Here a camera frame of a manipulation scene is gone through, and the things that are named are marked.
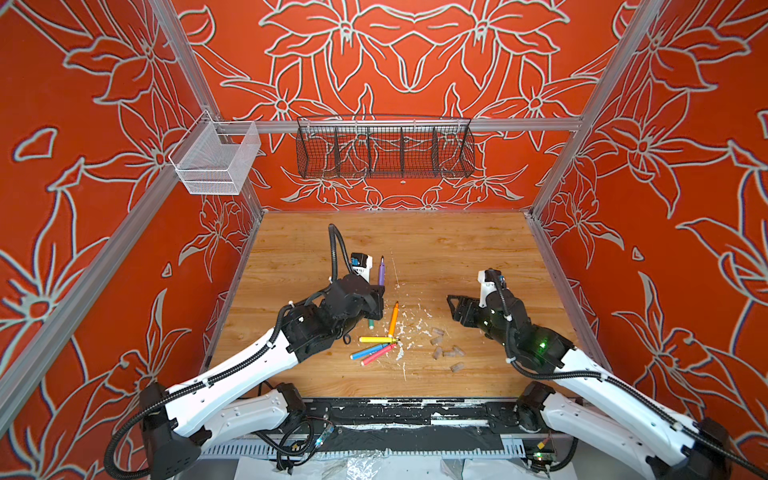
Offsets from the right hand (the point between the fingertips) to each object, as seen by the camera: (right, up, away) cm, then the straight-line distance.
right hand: (452, 298), depth 76 cm
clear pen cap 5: (+2, -20, +4) cm, 21 cm away
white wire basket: (-72, +42, +18) cm, 86 cm away
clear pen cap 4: (+3, -16, +7) cm, 18 cm away
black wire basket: (-20, +47, +24) cm, 57 cm away
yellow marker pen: (-20, -14, +9) cm, 27 cm away
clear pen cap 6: (+1, -17, +7) cm, 19 cm away
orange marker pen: (-15, -9, +13) cm, 22 cm away
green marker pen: (-22, -10, +13) cm, 27 cm away
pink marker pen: (-20, -17, +7) cm, 27 cm away
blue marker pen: (-23, -17, +7) cm, 29 cm away
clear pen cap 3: (-3, -17, +7) cm, 19 cm away
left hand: (-18, +4, -6) cm, 19 cm away
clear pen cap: (-2, -12, +11) cm, 17 cm away
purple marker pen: (-18, +7, -5) cm, 21 cm away
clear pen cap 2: (-3, -14, +9) cm, 17 cm away
